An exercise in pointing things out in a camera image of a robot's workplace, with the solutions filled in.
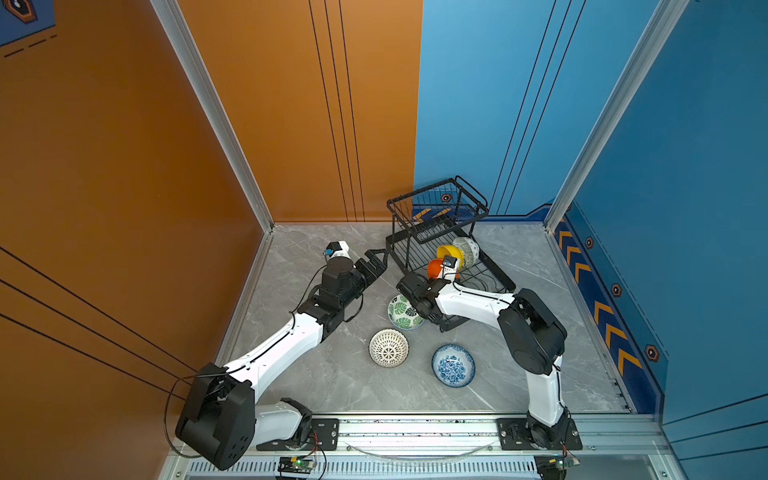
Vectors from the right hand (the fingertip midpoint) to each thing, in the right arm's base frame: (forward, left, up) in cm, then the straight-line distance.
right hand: (454, 283), depth 93 cm
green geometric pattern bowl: (+11, -6, +4) cm, 13 cm away
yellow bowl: (+11, +2, +3) cm, 12 cm away
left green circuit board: (-46, +42, -9) cm, 63 cm away
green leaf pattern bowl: (-7, +16, -7) cm, 19 cm away
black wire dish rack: (+7, +8, +15) cm, 18 cm away
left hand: (-2, +22, +16) cm, 27 cm away
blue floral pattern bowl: (-23, +2, -7) cm, 24 cm away
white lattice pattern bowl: (-18, +20, -7) cm, 28 cm away
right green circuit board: (-46, -19, -10) cm, 51 cm away
